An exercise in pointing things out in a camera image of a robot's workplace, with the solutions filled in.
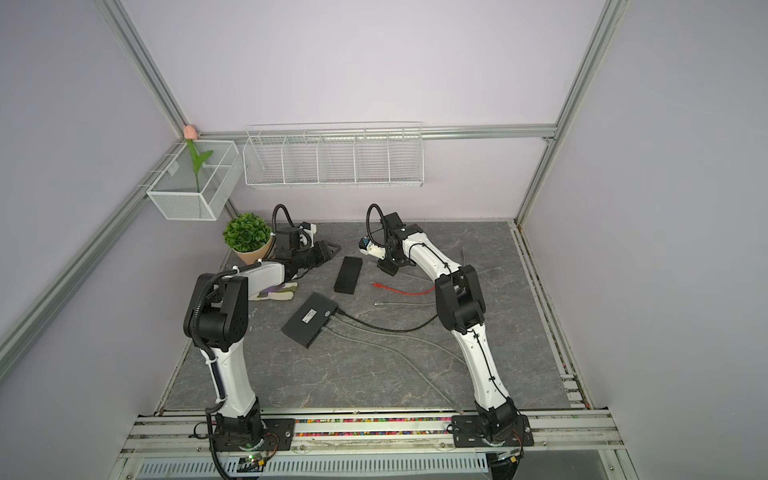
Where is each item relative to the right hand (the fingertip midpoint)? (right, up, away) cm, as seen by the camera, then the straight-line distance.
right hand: (387, 264), depth 102 cm
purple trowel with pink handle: (-28, -5, -33) cm, 43 cm away
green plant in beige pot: (-45, +9, -5) cm, 46 cm away
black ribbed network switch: (-14, -5, +4) cm, 15 cm away
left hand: (-16, +5, -3) cm, 17 cm away
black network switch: (-24, -17, -11) cm, 31 cm away
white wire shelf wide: (-11, +38, -1) cm, 39 cm away
